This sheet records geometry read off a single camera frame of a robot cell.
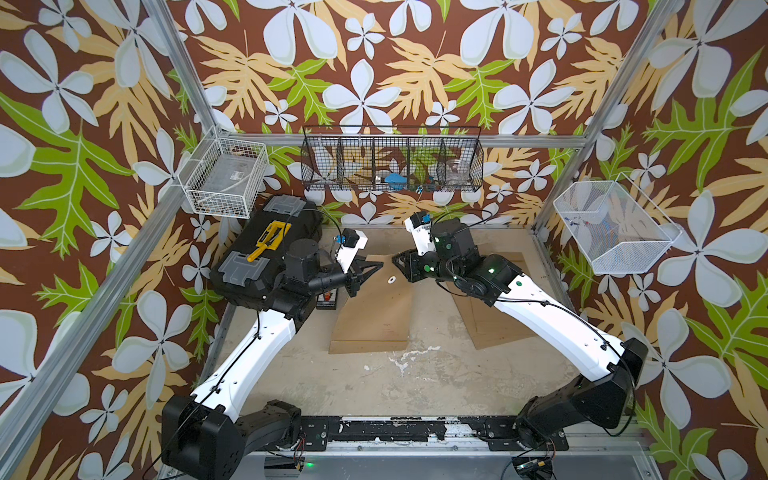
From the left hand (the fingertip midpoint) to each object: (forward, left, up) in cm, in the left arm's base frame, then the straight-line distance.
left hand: (381, 260), depth 70 cm
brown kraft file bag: (-3, +1, -23) cm, 23 cm away
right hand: (+1, -3, 0) cm, 3 cm away
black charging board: (+7, +18, -30) cm, 36 cm away
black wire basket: (+45, -4, -2) cm, 45 cm away
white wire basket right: (+14, -66, -4) cm, 68 cm away
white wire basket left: (+29, +46, +3) cm, 55 cm away
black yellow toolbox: (+6, +39, -13) cm, 42 cm away
